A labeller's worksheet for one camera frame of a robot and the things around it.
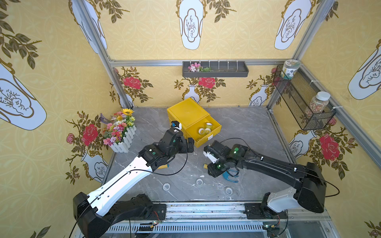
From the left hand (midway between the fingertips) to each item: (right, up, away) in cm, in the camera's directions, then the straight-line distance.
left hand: (181, 139), depth 76 cm
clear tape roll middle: (+10, -24, +8) cm, 27 cm away
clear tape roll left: (-9, -27, +7) cm, 29 cm away
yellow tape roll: (+11, +4, +10) cm, 15 cm away
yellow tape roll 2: (+15, +4, +12) cm, 19 cm away
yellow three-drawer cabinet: (+8, +9, +8) cm, 14 cm away
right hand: (+16, -15, +3) cm, 23 cm away
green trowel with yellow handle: (-11, -18, +12) cm, 24 cm away
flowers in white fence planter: (-38, +3, +12) cm, 39 cm away
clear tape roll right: (+27, -28, +5) cm, 39 cm away
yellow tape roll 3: (+16, +8, +13) cm, 22 cm away
